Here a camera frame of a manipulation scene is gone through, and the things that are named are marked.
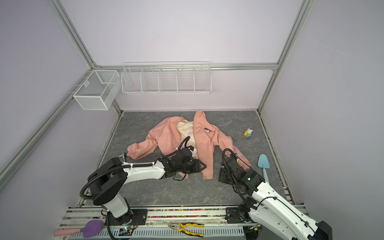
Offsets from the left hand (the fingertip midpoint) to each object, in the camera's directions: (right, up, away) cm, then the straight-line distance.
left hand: (204, 170), depth 82 cm
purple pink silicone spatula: (-55, -25, -11) cm, 61 cm away
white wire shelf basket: (-22, +56, +17) cm, 63 cm away
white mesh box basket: (-69, +46, +13) cm, 84 cm away
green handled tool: (-52, +6, +13) cm, 54 cm away
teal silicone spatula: (+37, +1, +10) cm, 38 cm away
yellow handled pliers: (-13, -24, -11) cm, 29 cm away
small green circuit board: (-39, -27, -9) cm, 49 cm away
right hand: (+10, -2, -4) cm, 11 cm away
